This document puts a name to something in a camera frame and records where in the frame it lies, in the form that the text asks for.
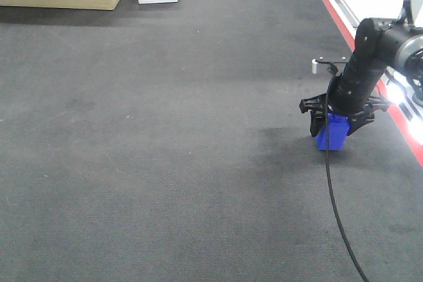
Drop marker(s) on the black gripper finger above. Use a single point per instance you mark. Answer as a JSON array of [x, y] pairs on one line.
[[363, 118], [315, 107]]

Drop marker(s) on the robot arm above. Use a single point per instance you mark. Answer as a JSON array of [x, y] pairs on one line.
[[373, 34]]

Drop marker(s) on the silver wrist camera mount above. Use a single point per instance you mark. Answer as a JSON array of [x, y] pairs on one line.
[[314, 66]]

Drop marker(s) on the small blue plastic box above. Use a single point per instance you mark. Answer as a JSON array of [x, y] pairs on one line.
[[337, 136]]

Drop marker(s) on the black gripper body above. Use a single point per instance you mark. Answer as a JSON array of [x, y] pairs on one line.
[[355, 87]]

